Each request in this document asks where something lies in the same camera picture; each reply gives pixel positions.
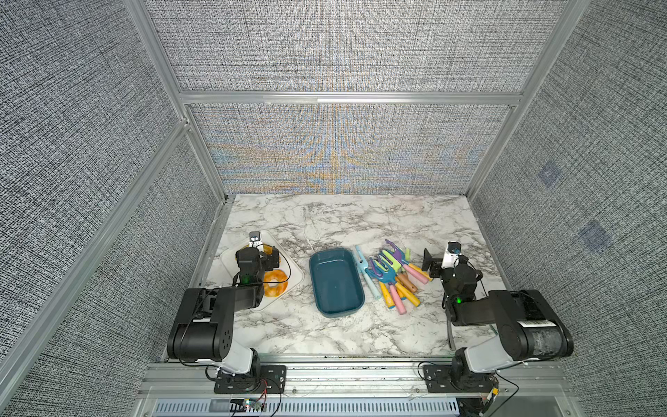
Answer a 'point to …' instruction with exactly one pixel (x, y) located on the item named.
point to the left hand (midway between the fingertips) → (264, 244)
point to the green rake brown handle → (395, 266)
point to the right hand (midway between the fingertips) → (441, 243)
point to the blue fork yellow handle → (415, 301)
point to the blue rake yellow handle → (381, 269)
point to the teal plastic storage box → (335, 282)
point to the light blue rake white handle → (361, 265)
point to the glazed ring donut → (278, 275)
